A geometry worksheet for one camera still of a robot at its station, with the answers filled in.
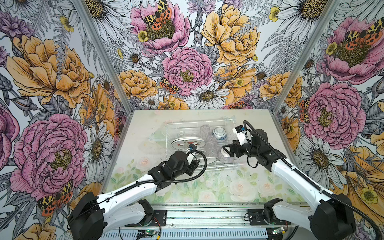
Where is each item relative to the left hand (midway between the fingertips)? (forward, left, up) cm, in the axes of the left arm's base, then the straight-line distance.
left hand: (194, 162), depth 80 cm
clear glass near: (+14, -10, -3) cm, 18 cm away
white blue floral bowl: (+22, -17, -6) cm, 29 cm away
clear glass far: (+22, -7, -3) cm, 23 cm away
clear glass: (+6, -11, -2) cm, 12 cm away
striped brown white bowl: (+6, -19, -7) cm, 21 cm away
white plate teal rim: (+13, +5, -1) cm, 14 cm away
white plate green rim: (+3, -8, -4) cm, 10 cm away
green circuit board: (-29, +21, -13) cm, 38 cm away
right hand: (+5, -19, +4) cm, 20 cm away
